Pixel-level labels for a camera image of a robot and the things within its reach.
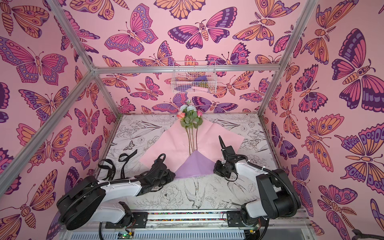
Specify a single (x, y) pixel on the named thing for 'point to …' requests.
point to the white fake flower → (189, 108)
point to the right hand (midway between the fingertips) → (214, 169)
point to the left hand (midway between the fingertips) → (177, 174)
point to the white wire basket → (194, 77)
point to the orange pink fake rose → (181, 115)
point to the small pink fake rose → (200, 121)
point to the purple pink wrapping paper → (171, 141)
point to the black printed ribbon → (111, 171)
